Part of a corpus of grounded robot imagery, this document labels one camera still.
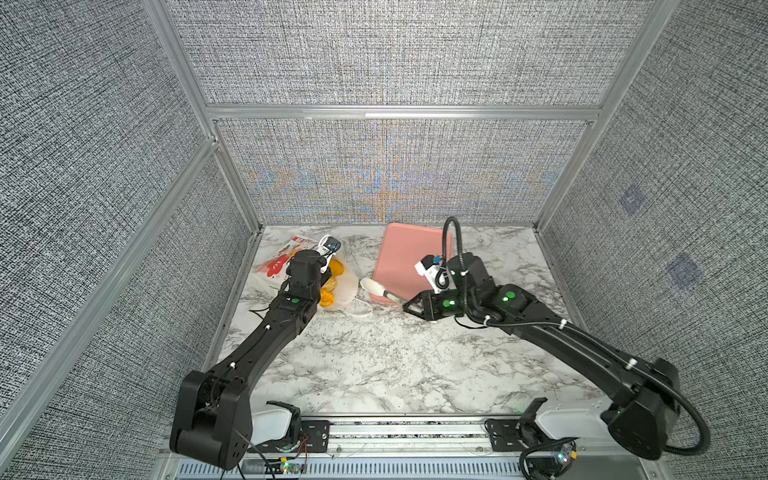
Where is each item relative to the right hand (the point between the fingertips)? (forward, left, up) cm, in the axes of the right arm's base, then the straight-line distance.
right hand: (406, 305), depth 72 cm
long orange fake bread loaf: (+15, +24, -16) cm, 32 cm away
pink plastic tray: (+40, -2, -22) cm, 45 cm away
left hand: (+17, +27, 0) cm, 32 cm away
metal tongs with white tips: (+5, +6, -1) cm, 8 cm away
